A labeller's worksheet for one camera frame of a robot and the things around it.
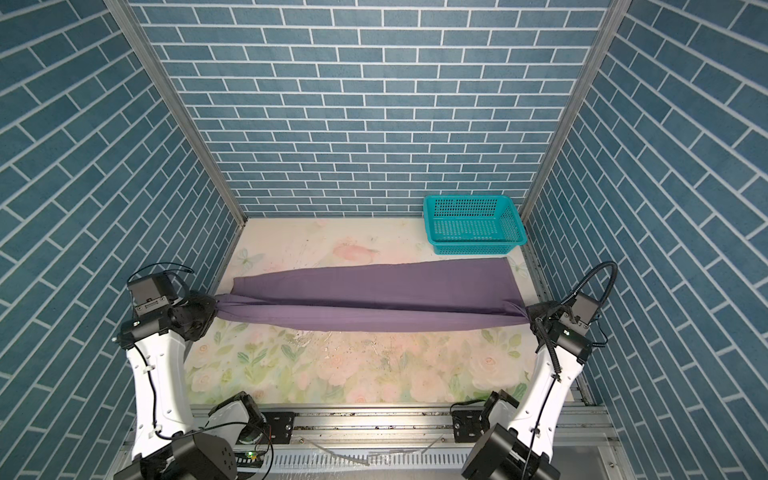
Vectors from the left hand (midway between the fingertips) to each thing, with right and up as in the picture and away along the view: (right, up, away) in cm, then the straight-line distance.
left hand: (217, 300), depth 75 cm
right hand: (+82, -2, +2) cm, 82 cm away
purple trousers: (+50, -3, +25) cm, 56 cm away
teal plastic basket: (+77, +22, +44) cm, 91 cm away
